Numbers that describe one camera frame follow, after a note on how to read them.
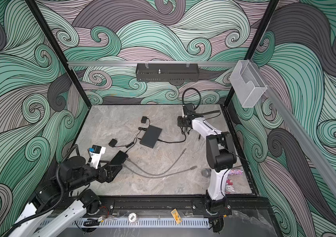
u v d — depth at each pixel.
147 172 0.86
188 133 0.81
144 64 0.93
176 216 0.70
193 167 0.86
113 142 0.98
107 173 0.57
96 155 0.58
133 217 0.65
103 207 0.73
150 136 1.01
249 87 0.72
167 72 0.95
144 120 1.10
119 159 0.90
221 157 0.50
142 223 0.76
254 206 0.73
